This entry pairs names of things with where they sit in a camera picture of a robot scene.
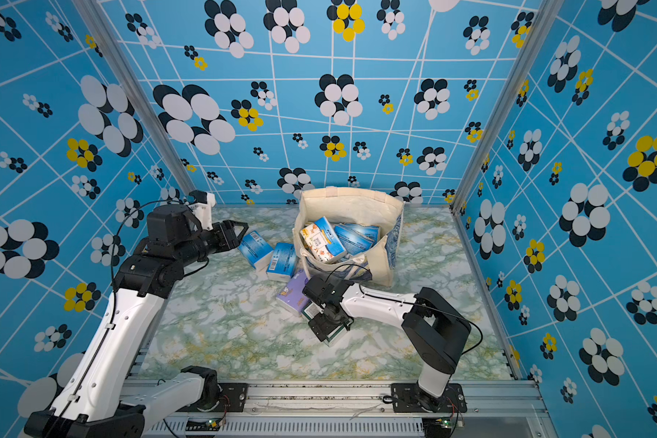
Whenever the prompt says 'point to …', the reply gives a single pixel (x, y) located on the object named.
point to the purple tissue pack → (291, 294)
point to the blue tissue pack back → (256, 250)
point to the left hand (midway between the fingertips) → (244, 223)
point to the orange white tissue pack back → (321, 241)
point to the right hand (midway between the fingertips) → (332, 321)
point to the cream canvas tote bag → (359, 206)
